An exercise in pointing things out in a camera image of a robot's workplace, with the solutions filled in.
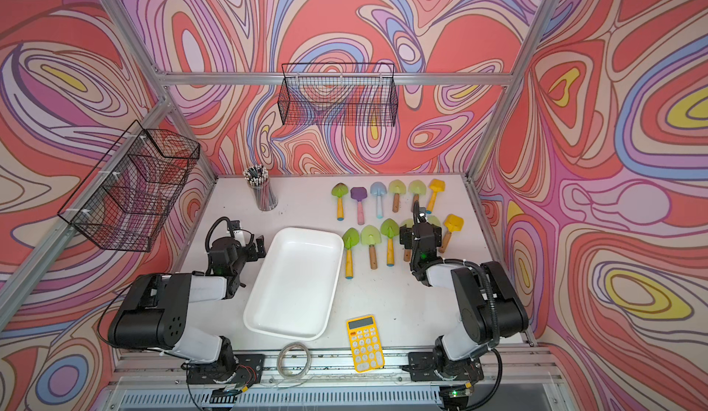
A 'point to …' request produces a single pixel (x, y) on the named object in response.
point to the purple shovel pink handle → (359, 193)
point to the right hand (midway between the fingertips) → (421, 231)
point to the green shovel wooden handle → (396, 187)
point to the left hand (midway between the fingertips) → (253, 238)
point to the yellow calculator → (365, 345)
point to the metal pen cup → (258, 178)
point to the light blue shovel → (379, 189)
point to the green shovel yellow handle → (340, 190)
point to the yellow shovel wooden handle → (454, 224)
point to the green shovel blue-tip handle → (350, 239)
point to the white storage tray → (293, 293)
